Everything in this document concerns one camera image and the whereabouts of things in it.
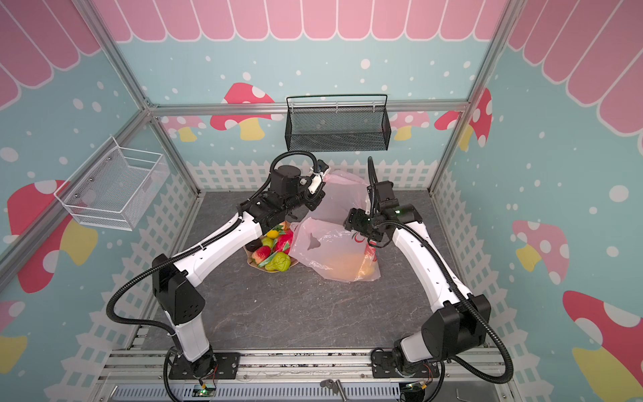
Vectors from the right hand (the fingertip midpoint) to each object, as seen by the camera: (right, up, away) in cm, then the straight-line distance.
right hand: (351, 225), depth 79 cm
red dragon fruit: (-24, -6, +12) cm, 28 cm away
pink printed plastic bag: (-9, -5, -3) cm, 11 cm away
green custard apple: (-24, -13, +6) cm, 28 cm away
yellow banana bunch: (+6, -16, +8) cm, 19 cm away
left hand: (-10, +13, 0) cm, 16 cm away
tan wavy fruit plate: (-36, -13, +11) cm, 40 cm away
